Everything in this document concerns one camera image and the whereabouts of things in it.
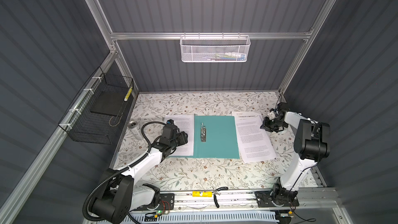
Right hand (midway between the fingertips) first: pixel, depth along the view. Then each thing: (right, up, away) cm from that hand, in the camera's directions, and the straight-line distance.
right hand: (264, 127), depth 99 cm
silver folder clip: (-40, -3, -3) cm, 40 cm away
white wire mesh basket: (-30, +61, +24) cm, 72 cm away
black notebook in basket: (-85, +16, -25) cm, 90 cm away
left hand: (-51, -3, -11) cm, 52 cm away
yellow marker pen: (-80, +20, -17) cm, 84 cm away
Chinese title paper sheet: (-9, +7, +7) cm, 13 cm away
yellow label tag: (-40, -29, -24) cm, 55 cm away
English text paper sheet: (-52, +3, +3) cm, 52 cm away
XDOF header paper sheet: (-8, -10, -4) cm, 13 cm away
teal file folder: (-33, -5, -3) cm, 33 cm away
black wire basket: (-92, +9, -26) cm, 96 cm away
